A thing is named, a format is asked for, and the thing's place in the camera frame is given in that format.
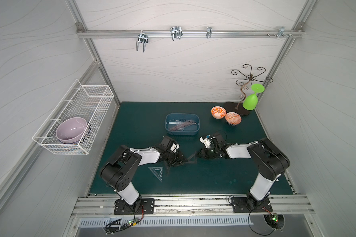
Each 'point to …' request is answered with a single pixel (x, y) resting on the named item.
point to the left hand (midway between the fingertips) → (187, 162)
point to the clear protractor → (180, 126)
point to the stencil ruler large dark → (174, 128)
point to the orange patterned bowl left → (218, 112)
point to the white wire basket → (88, 102)
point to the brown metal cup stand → (245, 82)
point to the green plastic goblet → (250, 102)
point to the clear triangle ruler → (159, 176)
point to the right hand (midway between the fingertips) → (195, 154)
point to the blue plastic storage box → (191, 130)
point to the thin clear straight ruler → (181, 123)
